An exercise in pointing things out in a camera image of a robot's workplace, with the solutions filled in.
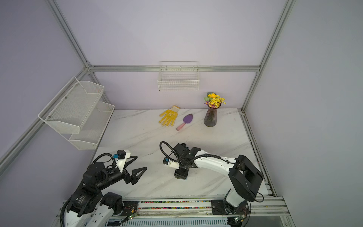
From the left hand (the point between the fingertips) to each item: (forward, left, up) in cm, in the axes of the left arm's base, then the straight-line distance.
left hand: (140, 165), depth 68 cm
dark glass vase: (+41, -41, -12) cm, 59 cm away
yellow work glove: (+52, -9, -21) cm, 57 cm away
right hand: (+3, -19, -17) cm, 26 cm away
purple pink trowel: (+47, -23, -20) cm, 56 cm away
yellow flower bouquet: (+41, -41, +5) cm, 58 cm away
